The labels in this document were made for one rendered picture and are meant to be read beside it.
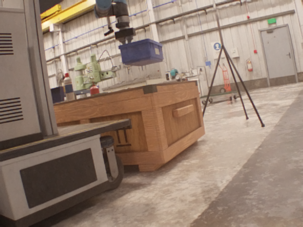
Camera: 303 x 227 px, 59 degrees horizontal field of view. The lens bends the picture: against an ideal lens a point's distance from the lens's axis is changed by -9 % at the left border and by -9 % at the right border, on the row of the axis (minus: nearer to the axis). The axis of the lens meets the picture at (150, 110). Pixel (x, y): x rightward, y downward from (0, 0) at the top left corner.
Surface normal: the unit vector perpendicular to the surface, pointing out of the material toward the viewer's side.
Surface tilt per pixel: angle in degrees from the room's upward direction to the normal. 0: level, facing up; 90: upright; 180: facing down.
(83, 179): 90
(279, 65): 90
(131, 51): 90
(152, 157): 90
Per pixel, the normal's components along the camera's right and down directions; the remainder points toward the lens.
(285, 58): -0.54, 0.14
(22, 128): 0.79, -0.11
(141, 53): -0.31, 0.11
